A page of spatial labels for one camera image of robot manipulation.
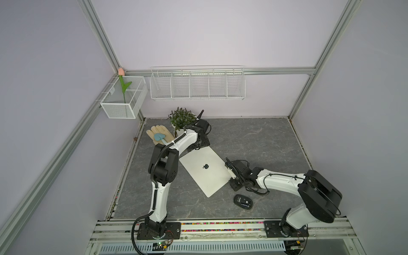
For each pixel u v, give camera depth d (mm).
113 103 753
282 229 663
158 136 1062
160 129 1122
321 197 440
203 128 819
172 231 729
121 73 893
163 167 555
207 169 936
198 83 986
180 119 938
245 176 682
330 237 736
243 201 797
